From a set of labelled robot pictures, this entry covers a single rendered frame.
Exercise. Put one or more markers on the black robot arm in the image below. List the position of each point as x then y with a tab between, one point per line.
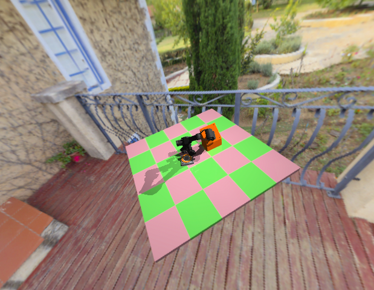
185	141

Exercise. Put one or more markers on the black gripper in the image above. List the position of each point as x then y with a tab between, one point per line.
191	152

